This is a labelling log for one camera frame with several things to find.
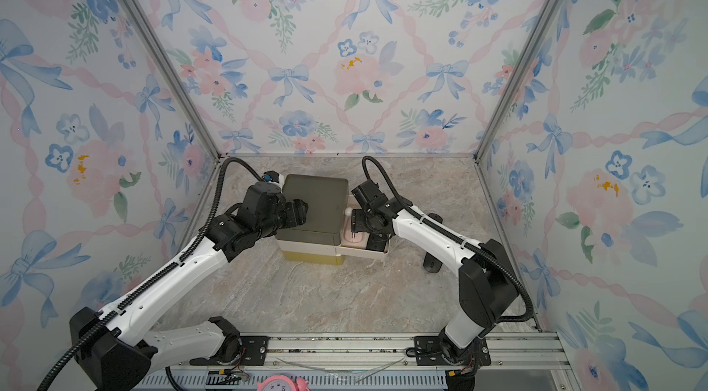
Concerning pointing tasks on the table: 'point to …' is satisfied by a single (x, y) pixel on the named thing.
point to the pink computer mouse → (356, 238)
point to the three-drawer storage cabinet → (318, 241)
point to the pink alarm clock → (282, 383)
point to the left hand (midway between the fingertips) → (300, 206)
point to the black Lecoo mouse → (430, 264)
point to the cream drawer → (360, 247)
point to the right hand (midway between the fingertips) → (364, 222)
